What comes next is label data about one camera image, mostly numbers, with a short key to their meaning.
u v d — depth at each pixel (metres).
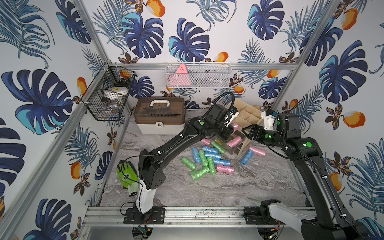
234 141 0.80
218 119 0.58
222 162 0.90
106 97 0.82
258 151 0.95
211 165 0.90
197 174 0.85
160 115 0.90
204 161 0.91
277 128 0.53
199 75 0.92
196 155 0.95
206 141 1.00
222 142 0.79
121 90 0.83
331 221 0.37
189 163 0.91
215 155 0.92
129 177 0.50
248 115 0.82
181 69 0.88
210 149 0.95
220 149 0.95
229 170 0.88
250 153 0.95
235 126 0.73
